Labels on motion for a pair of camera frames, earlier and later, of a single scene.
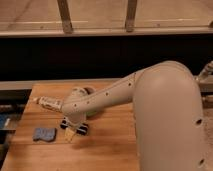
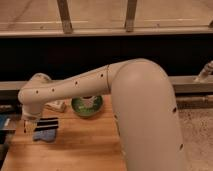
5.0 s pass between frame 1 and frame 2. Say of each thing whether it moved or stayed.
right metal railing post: stayed
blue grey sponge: stayed
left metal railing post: stayed
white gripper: moved
